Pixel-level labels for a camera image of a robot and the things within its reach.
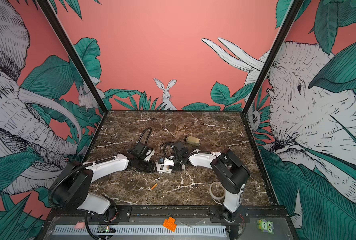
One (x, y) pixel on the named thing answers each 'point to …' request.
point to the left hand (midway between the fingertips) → (154, 166)
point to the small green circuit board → (105, 229)
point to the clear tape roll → (217, 190)
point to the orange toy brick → (169, 223)
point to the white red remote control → (165, 168)
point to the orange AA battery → (154, 186)
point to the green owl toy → (265, 226)
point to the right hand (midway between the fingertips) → (167, 161)
